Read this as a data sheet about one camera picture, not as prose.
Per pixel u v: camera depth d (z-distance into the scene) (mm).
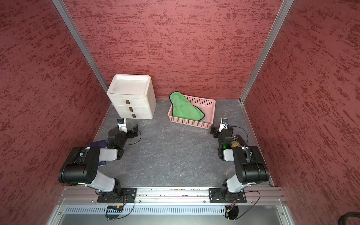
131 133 836
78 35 815
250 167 447
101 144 921
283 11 725
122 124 794
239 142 926
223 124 787
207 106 1143
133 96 895
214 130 836
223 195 670
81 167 514
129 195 737
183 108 1091
